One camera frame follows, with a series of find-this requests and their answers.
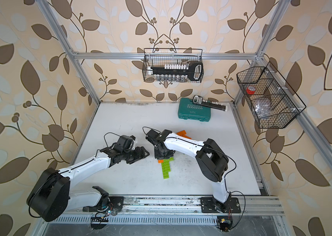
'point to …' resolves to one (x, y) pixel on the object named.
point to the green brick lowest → (166, 174)
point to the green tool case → (187, 110)
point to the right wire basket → (272, 102)
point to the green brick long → (167, 167)
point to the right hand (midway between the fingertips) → (162, 157)
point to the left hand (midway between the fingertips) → (144, 153)
